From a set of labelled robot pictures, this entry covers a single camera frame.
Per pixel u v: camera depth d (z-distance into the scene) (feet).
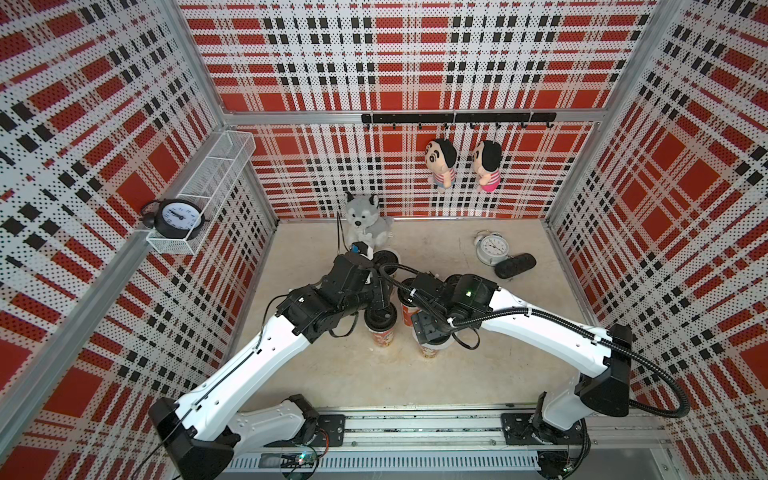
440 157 2.98
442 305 1.71
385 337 2.61
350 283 1.69
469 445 2.37
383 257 2.85
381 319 2.46
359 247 2.05
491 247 3.54
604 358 1.33
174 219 2.09
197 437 1.22
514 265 3.42
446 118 2.90
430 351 2.57
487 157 3.05
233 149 2.95
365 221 3.25
